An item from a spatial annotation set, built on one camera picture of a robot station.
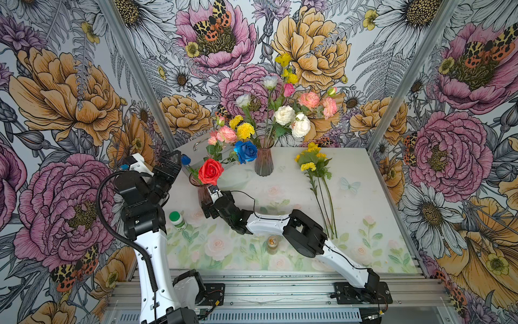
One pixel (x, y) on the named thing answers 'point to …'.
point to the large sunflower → (311, 159)
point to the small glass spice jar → (272, 245)
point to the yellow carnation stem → (309, 167)
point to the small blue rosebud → (185, 159)
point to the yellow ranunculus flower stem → (330, 206)
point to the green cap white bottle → (177, 219)
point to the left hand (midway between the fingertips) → (180, 164)
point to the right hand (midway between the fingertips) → (212, 201)
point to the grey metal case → (194, 152)
